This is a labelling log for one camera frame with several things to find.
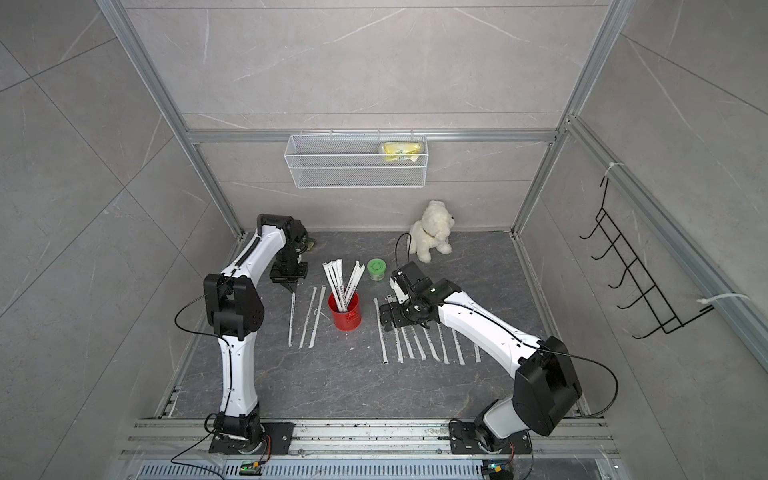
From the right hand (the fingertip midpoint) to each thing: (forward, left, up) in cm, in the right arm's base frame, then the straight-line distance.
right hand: (398, 317), depth 82 cm
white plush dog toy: (+30, -12, +3) cm, 33 cm away
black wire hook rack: (-10, -54, +20) cm, 58 cm away
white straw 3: (-3, -10, -13) cm, 17 cm away
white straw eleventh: (+3, +33, -8) cm, 34 cm away
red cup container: (+2, +14, -4) cm, 15 cm away
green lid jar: (+22, +7, -7) cm, 24 cm away
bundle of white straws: (+12, +18, +4) cm, 22 cm away
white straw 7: (+7, +29, -12) cm, 32 cm away
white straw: (-6, +4, -12) cm, 15 cm away
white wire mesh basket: (+50, +14, +18) cm, 55 cm away
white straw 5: (-7, -24, -13) cm, 28 cm away
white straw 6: (+7, +26, -12) cm, 29 cm away
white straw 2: (-2, -6, -13) cm, 14 cm away
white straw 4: (-3, -14, -13) cm, 19 cm away
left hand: (+13, +31, -3) cm, 34 cm away
